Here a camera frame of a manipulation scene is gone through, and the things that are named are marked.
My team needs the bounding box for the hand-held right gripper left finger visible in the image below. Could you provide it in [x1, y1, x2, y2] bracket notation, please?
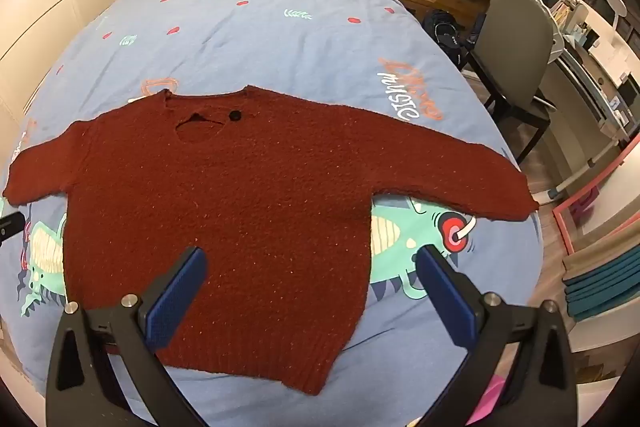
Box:
[45, 247, 209, 427]

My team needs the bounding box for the bed with blue cartoon cover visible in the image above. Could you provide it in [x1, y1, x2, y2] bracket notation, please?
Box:
[0, 0, 547, 427]

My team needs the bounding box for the white desk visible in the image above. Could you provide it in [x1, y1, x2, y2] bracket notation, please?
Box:
[525, 0, 640, 204]

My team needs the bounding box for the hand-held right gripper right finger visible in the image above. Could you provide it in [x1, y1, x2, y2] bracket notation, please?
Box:
[415, 244, 579, 427]

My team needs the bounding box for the pink framed board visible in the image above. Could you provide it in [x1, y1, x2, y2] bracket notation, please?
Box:
[552, 167, 640, 256]

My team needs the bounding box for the dark red knitted sweater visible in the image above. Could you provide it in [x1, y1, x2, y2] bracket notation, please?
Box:
[2, 86, 540, 397]

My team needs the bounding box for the grey chair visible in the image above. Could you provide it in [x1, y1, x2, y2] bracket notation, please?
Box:
[462, 0, 567, 164]

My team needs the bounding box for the white round desk lamp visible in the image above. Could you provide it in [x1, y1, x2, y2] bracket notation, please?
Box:
[605, 0, 632, 44]

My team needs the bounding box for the stack of teal folded cloths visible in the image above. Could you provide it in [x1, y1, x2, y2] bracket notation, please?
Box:
[562, 239, 640, 323]

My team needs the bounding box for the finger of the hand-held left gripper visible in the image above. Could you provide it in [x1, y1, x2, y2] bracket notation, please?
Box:
[0, 213, 25, 244]

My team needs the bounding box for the dark backpack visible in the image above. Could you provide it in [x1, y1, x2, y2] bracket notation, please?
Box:
[422, 9, 482, 68]

